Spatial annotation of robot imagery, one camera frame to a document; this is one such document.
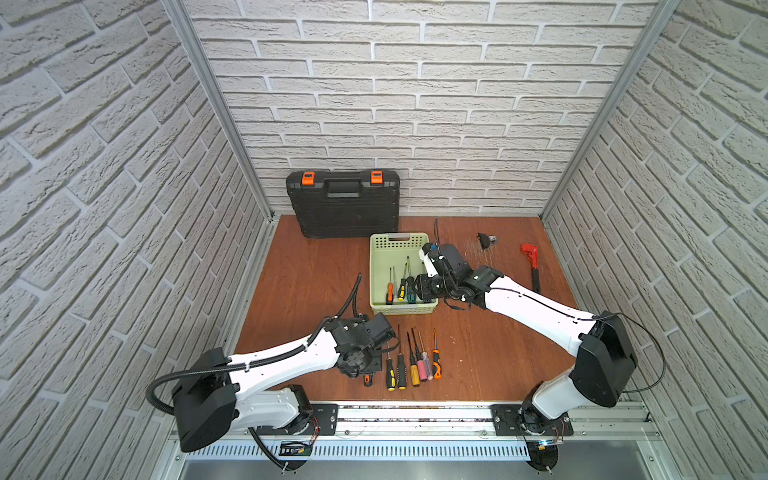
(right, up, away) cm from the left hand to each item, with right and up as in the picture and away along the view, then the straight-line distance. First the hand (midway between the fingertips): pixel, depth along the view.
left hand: (380, 365), depth 78 cm
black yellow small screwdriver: (+3, -3, +1) cm, 4 cm away
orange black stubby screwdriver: (+16, 0, +7) cm, 17 cm away
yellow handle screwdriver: (+9, -2, +3) cm, 10 cm away
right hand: (+11, +21, +5) cm, 24 cm away
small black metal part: (+38, +34, +32) cm, 60 cm away
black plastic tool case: (-12, +46, +16) cm, 50 cm away
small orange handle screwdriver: (-3, -3, -3) cm, 5 cm away
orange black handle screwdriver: (+2, +17, +19) cm, 26 cm away
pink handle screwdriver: (+11, -1, +4) cm, 12 cm away
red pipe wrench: (+56, +30, +31) cm, 70 cm away
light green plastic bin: (+4, +25, +25) cm, 36 cm away
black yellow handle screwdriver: (+6, +18, +19) cm, 27 cm away
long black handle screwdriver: (+6, -2, +1) cm, 6 cm away
